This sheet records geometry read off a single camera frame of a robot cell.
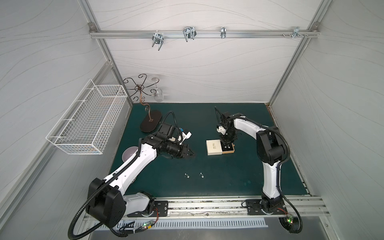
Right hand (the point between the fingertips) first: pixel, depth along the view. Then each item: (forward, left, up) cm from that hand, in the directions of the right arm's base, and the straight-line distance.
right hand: (225, 143), depth 96 cm
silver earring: (-22, +23, -1) cm, 32 cm away
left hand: (-18, +19, +17) cm, 32 cm away
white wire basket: (-13, +70, +31) cm, 78 cm away
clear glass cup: (+24, +46, +19) cm, 55 cm away
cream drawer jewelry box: (-4, +6, +1) cm, 8 cm away
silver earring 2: (-21, +15, -1) cm, 26 cm away
